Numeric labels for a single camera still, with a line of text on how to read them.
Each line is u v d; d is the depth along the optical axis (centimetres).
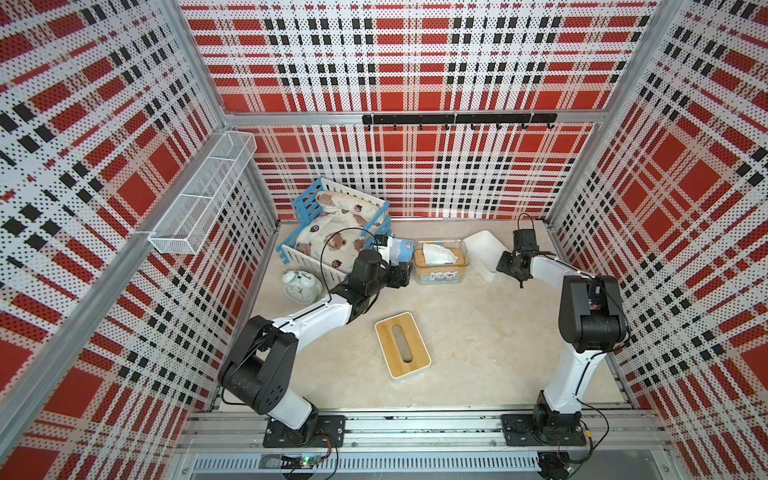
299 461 69
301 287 91
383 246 77
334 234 105
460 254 102
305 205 105
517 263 77
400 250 105
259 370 44
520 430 73
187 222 70
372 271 67
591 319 52
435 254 101
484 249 111
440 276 99
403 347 86
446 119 88
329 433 73
